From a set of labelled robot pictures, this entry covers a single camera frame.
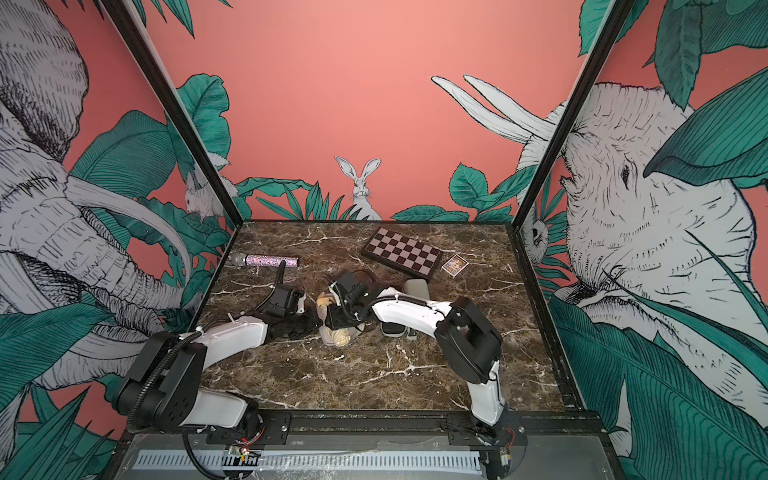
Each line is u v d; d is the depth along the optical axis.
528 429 0.76
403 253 1.07
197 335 0.50
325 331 0.82
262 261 1.04
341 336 0.78
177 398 0.43
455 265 1.07
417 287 0.98
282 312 0.72
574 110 0.86
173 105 0.86
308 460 0.70
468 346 0.48
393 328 0.89
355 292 0.68
